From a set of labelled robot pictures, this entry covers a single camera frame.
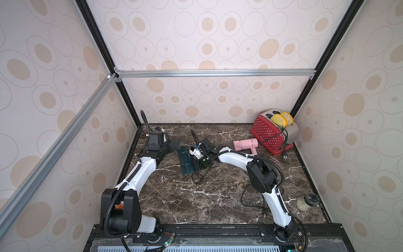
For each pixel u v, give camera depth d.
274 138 0.95
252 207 0.82
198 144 0.78
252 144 1.02
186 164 0.84
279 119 0.94
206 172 0.94
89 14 0.70
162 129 0.80
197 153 0.88
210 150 0.76
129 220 0.42
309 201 0.74
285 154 1.00
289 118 0.95
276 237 0.72
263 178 0.56
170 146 0.78
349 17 0.71
